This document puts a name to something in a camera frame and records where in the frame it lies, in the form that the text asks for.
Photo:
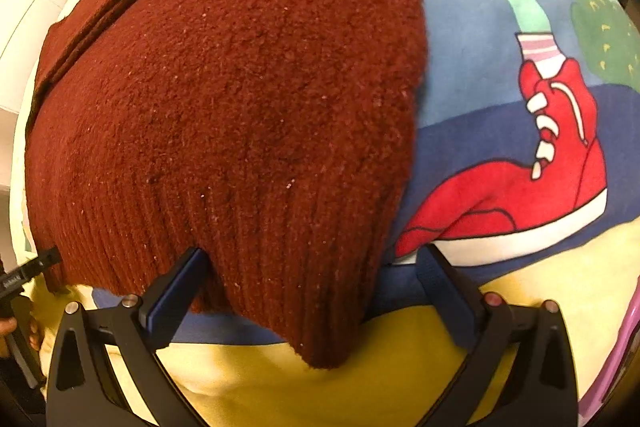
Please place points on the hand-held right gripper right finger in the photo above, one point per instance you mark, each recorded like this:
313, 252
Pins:
442, 282

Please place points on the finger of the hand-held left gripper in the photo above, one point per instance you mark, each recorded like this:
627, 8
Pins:
30, 272

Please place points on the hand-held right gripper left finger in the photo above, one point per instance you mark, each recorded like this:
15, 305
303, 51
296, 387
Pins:
172, 289

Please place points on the dark red knitted sweater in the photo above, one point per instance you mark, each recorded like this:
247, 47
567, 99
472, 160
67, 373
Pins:
235, 117

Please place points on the person's left hand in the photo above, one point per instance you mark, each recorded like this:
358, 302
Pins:
35, 337

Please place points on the yellow dinosaur printed blanket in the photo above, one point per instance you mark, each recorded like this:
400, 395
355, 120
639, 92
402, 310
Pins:
500, 147

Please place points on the white wardrobe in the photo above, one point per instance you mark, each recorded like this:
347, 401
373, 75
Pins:
35, 7

